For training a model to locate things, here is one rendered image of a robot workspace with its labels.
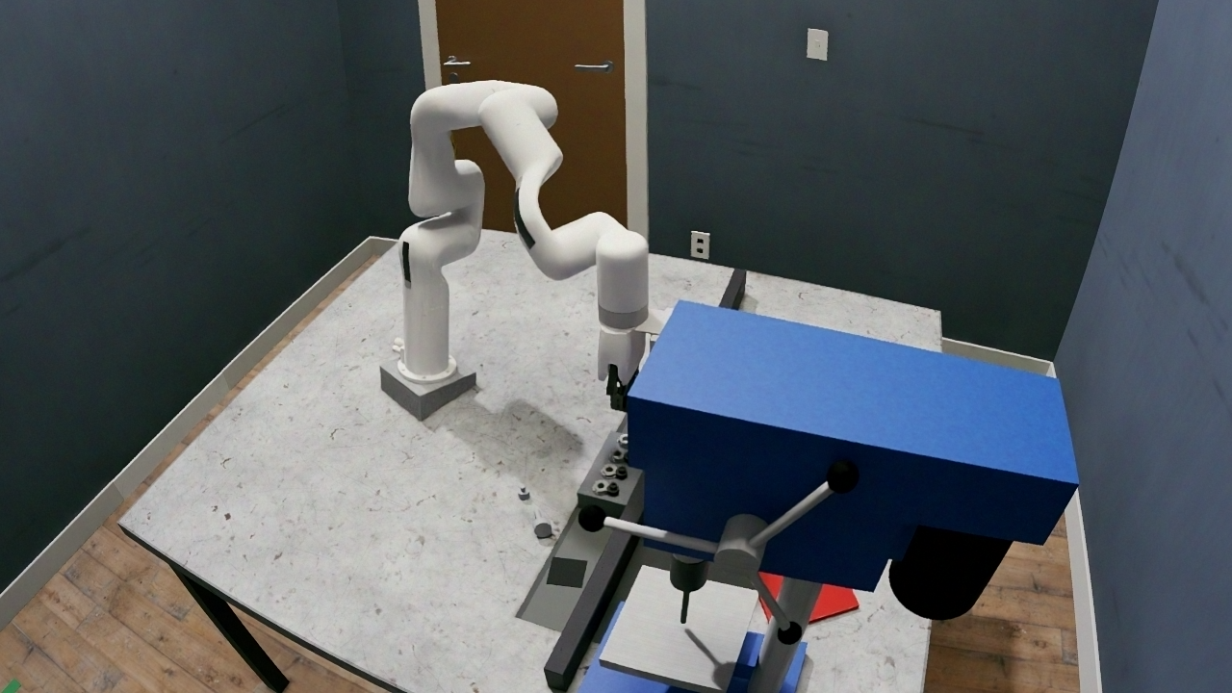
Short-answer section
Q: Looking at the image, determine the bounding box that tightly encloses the dark grey long flat bar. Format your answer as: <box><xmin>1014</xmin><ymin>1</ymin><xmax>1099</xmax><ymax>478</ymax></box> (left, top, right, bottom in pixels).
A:
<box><xmin>545</xmin><ymin>269</ymin><xmax>747</xmax><ymax>692</ymax></box>

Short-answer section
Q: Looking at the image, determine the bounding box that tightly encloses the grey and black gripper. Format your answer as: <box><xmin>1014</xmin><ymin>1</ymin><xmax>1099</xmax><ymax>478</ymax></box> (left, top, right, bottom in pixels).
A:
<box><xmin>598</xmin><ymin>319</ymin><xmax>646</xmax><ymax>413</ymax></box>

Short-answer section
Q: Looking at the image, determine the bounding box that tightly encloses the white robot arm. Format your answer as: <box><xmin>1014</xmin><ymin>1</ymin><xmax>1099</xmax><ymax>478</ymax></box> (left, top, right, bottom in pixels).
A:
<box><xmin>392</xmin><ymin>81</ymin><xmax>673</xmax><ymax>383</ymax></box>

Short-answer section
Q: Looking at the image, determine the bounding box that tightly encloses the red flat plate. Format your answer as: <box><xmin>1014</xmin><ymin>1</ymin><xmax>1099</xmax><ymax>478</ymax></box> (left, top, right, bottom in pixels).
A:
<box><xmin>758</xmin><ymin>572</ymin><xmax>860</xmax><ymax>624</ymax></box>

